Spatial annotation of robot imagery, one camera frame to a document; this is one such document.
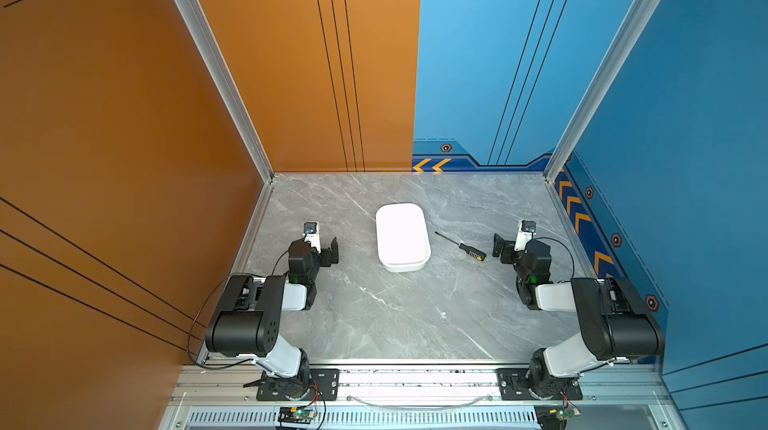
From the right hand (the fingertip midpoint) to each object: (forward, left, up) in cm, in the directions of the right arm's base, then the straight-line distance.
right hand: (510, 236), depth 94 cm
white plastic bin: (0, +34, 0) cm, 34 cm away
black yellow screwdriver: (-4, +10, -5) cm, 11 cm away
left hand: (0, +60, +1) cm, 60 cm away
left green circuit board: (-46, +60, -7) cm, 76 cm away
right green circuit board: (-45, -3, -7) cm, 46 cm away
